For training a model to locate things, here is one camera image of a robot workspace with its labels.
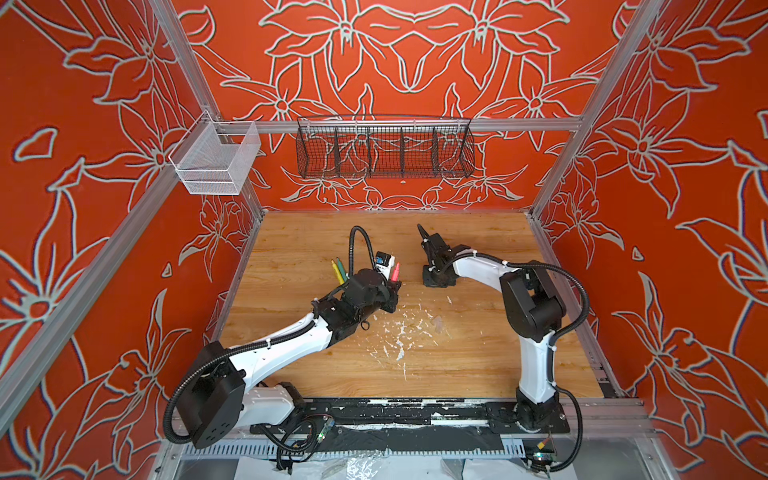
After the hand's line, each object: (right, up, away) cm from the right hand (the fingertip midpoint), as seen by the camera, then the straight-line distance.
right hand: (426, 279), depth 99 cm
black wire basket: (-14, +45, -1) cm, 47 cm away
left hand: (-11, +3, -20) cm, 23 cm away
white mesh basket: (-69, +40, -6) cm, 80 cm away
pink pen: (-11, +5, -23) cm, 26 cm away
